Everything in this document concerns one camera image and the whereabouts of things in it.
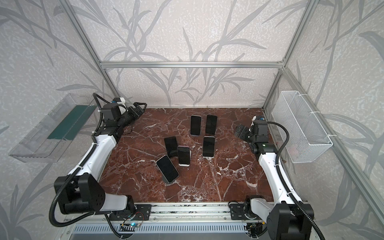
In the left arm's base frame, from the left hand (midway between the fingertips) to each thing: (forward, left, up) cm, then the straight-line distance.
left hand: (144, 103), depth 80 cm
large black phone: (-28, -13, -22) cm, 38 cm away
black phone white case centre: (-14, -20, -34) cm, 42 cm away
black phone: (-13, -12, -25) cm, 31 cm away
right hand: (-8, -54, -9) cm, 55 cm away
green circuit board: (-53, +4, -33) cm, 62 cm away
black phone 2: (-10, -36, -32) cm, 49 cm away
